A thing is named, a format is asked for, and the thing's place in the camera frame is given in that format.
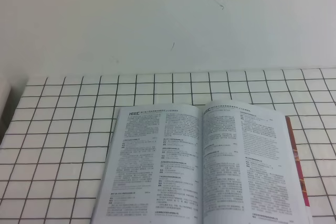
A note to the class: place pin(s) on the white catalogue book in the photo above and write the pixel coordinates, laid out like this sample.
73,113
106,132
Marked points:
228,162

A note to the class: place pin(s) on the white grid tablecloth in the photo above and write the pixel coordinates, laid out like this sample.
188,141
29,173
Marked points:
54,149

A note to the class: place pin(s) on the white box at left edge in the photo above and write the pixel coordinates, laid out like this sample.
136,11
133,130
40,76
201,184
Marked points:
5,89

